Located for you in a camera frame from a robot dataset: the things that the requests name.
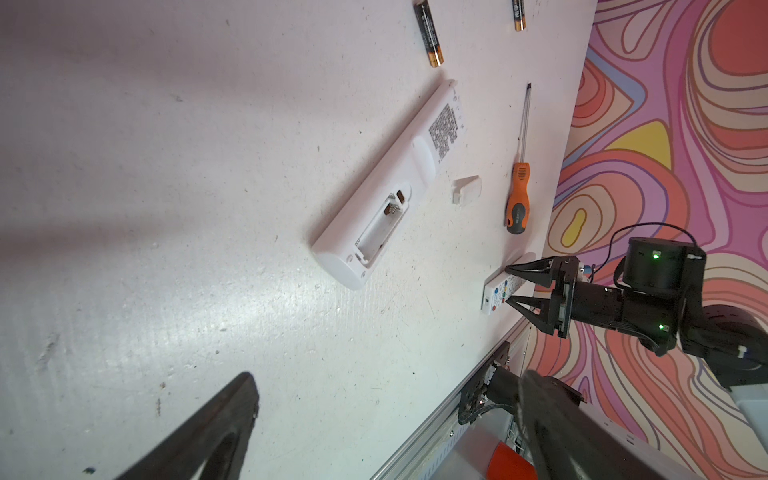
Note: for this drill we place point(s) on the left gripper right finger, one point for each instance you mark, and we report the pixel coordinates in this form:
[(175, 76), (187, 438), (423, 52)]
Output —
[(575, 441)]

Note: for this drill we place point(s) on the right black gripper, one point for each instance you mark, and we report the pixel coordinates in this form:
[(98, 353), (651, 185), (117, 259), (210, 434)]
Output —
[(648, 314)]

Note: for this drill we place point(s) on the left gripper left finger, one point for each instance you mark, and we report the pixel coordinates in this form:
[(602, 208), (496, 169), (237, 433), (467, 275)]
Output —
[(212, 443)]

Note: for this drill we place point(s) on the small white remote control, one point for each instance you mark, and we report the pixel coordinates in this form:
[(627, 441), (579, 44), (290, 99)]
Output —
[(499, 287)]

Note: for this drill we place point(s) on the orange handle screwdriver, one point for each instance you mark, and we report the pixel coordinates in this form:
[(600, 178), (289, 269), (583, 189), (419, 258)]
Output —
[(518, 203)]

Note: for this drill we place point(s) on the white battery cover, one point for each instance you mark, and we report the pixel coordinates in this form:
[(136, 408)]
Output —
[(466, 190)]

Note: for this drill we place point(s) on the long white remote control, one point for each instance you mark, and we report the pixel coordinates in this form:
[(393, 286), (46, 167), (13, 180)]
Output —
[(351, 246)]

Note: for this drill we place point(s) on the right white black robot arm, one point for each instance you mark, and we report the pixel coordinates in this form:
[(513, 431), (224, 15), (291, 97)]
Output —
[(728, 339)]

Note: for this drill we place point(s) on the black gold battery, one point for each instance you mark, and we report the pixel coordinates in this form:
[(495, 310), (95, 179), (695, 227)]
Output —
[(428, 32), (519, 15)]

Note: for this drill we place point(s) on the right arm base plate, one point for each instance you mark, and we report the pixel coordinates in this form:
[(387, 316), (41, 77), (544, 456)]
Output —
[(492, 387)]

